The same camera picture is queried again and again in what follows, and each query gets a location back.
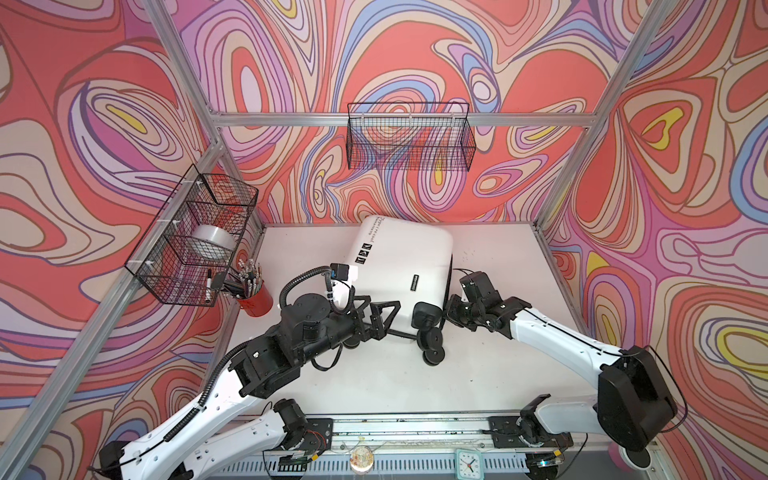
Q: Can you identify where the black suitcase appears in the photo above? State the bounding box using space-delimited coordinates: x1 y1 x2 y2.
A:
335 215 454 366

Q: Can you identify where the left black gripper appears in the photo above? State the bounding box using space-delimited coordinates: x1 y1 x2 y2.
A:
291 295 399 369

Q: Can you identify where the small teal clock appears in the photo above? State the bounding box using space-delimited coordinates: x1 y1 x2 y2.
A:
455 449 485 480

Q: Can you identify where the pink tape roll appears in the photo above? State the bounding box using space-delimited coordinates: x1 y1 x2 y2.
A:
608 443 652 472

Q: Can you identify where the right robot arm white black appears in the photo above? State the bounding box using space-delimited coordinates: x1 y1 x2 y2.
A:
444 294 678 452

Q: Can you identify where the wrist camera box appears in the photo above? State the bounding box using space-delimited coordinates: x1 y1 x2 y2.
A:
459 271 502 308
330 263 359 313

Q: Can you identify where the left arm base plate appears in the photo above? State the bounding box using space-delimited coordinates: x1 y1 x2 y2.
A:
270 417 334 454

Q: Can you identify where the back black wire basket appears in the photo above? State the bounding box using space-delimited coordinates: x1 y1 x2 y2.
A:
346 100 476 173

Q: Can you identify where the left black wire basket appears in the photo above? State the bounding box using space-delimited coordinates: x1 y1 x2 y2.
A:
124 166 259 307

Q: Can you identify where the round clear badge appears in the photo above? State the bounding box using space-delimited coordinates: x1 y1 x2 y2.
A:
349 445 375 475

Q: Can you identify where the red pen cup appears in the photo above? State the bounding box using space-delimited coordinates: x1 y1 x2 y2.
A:
237 283 274 318

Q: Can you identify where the silver duct tape roll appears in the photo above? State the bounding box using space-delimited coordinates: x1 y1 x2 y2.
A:
190 224 236 262

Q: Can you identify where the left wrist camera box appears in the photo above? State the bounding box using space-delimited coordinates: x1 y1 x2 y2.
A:
330 263 359 313

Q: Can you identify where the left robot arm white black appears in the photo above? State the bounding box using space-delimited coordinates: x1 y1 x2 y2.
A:
92 293 401 479

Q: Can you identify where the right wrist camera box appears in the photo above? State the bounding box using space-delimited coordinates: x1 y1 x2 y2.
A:
459 271 502 308

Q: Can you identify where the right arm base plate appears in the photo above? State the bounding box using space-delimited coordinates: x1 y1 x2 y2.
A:
483 415 574 450

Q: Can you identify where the black wire basket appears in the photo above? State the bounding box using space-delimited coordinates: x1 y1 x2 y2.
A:
124 166 259 307
346 100 476 173

